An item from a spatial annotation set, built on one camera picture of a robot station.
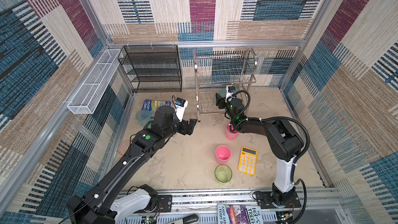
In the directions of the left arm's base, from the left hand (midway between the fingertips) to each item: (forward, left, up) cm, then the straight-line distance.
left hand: (189, 115), depth 72 cm
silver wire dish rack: (+48, -15, -15) cm, 53 cm away
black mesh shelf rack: (+47, +27, -9) cm, 55 cm away
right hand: (+23, -18, -10) cm, 31 cm away
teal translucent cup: (+21, -18, -6) cm, 28 cm away
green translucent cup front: (-19, -16, -25) cm, 35 cm away
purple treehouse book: (-36, -22, -25) cm, 49 cm away
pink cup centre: (-8, -17, -26) cm, 32 cm away
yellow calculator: (-12, -31, -26) cm, 42 cm away
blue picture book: (+28, +29, -27) cm, 48 cm away
